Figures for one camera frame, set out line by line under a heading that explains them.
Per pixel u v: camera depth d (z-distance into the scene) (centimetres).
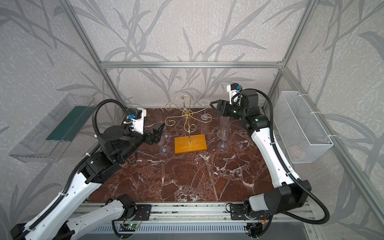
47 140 64
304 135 61
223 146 98
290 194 39
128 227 72
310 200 37
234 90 62
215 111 64
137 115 48
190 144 99
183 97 79
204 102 79
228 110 62
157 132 53
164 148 96
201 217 72
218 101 63
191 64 97
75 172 42
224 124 112
